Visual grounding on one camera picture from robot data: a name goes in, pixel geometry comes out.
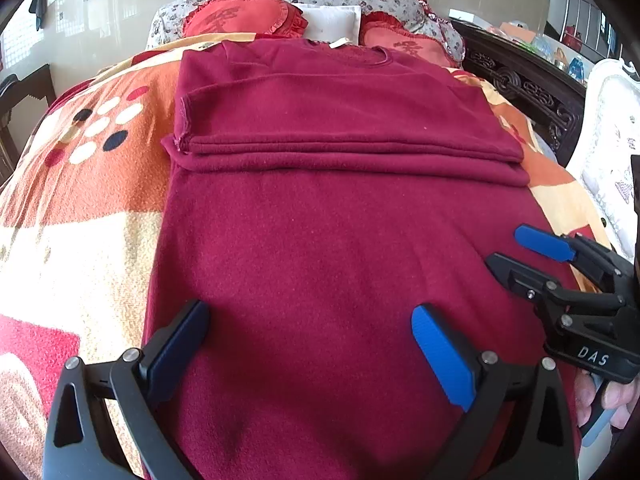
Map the dark wooden chair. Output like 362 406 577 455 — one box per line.
0 64 57 181

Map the person's right hand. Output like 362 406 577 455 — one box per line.
574 367 640 431

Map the floral bed sheet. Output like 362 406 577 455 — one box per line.
530 127 558 163

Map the red heart pillow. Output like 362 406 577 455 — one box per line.
359 11 458 68
182 0 310 41

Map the white pillow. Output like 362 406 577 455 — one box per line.
290 4 362 45

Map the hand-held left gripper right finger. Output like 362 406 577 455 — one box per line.
410 303 581 480

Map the printed blanket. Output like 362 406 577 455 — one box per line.
0 35 616 480

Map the white flat box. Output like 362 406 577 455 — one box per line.
448 9 493 26

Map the metal rack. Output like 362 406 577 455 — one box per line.
556 0 621 61

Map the orange box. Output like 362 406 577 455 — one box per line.
500 21 536 43

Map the white ornate chair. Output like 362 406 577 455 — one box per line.
570 57 640 261

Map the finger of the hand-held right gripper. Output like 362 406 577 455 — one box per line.
514 225 626 286
484 253 626 319

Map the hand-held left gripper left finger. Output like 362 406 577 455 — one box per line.
42 299 211 480

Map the maroon sweater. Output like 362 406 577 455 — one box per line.
141 40 583 480

